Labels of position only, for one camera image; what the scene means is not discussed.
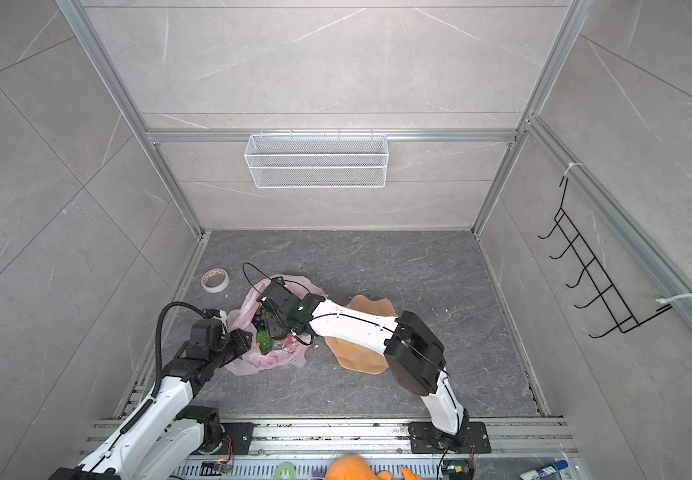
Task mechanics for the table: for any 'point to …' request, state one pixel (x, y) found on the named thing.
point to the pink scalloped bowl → (356, 356)
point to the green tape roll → (285, 465)
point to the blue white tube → (538, 473)
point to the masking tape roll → (215, 280)
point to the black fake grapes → (259, 319)
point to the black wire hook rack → (610, 297)
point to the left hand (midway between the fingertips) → (249, 330)
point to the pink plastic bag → (253, 360)
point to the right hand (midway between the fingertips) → (276, 319)
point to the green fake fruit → (264, 341)
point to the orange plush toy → (353, 467)
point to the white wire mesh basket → (316, 161)
